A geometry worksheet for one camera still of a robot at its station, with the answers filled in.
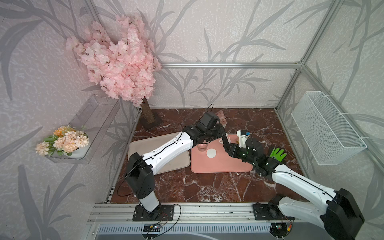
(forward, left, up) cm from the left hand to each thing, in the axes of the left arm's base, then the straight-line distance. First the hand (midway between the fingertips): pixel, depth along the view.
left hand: (225, 132), depth 78 cm
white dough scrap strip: (-3, -1, -4) cm, 5 cm away
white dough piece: (0, +6, -23) cm, 23 cm away
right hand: (-5, +1, -5) cm, 7 cm away
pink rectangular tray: (-5, +2, -23) cm, 23 cm away
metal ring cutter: (+4, +12, -23) cm, 26 cm away
